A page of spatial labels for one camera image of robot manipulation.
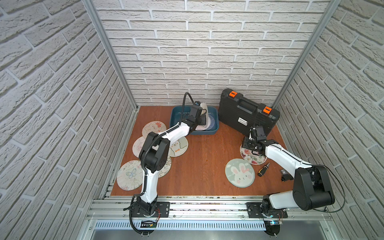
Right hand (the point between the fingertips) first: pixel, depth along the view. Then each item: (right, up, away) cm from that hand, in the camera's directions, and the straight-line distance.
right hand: (247, 142), depth 92 cm
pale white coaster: (-28, +24, +10) cm, 38 cm away
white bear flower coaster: (-44, -5, +5) cm, 45 cm away
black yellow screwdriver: (+6, -16, -6) cm, 18 cm away
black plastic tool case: (-4, +18, -2) cm, 19 cm away
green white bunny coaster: (-6, -17, -5) cm, 19 cm away
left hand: (-26, +18, +4) cm, 32 cm away
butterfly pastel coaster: (-71, -19, -6) cm, 74 cm away
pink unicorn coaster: (-24, +11, +16) cm, 31 cm away
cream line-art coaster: (-52, -17, -5) cm, 54 cm away
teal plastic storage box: (-49, +16, +22) cm, 56 cm away
